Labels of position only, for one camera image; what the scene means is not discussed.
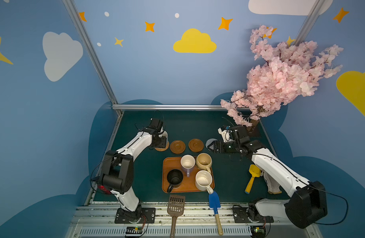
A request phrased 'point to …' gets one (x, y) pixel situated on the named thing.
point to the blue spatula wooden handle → (214, 204)
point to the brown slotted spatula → (175, 208)
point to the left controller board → (134, 231)
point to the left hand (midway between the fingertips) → (160, 141)
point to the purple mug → (187, 162)
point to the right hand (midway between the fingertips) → (215, 145)
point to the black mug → (174, 177)
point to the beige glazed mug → (204, 161)
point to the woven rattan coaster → (162, 149)
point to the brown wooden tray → (188, 183)
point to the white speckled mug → (203, 180)
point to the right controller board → (258, 231)
